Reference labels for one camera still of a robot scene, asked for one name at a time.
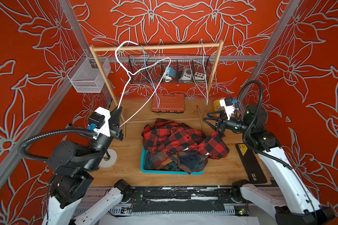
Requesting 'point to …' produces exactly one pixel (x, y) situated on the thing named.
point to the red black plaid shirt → (164, 136)
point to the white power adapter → (187, 74)
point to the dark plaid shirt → (178, 160)
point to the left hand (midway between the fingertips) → (118, 105)
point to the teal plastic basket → (142, 156)
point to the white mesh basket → (86, 76)
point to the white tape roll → (112, 161)
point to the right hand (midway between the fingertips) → (204, 117)
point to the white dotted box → (199, 76)
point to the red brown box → (168, 103)
